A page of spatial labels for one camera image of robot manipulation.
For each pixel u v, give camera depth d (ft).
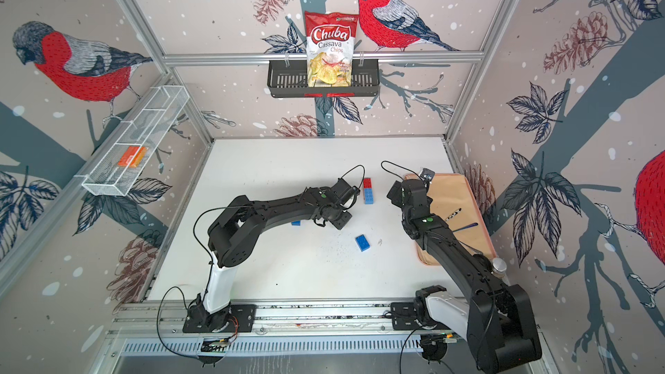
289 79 3.11
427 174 2.39
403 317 2.38
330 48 2.80
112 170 2.31
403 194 2.17
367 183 3.33
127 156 2.34
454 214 3.11
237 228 1.82
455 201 3.21
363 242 2.84
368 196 3.19
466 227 2.94
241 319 2.40
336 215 2.62
